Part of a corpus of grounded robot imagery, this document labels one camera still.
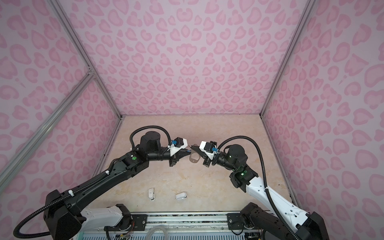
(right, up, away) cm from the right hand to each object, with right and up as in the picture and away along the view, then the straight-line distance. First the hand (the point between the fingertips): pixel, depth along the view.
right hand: (193, 146), depth 64 cm
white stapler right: (-7, -29, +16) cm, 34 cm away
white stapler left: (-23, -27, +15) cm, 38 cm away
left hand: (-1, -2, +4) cm, 5 cm away
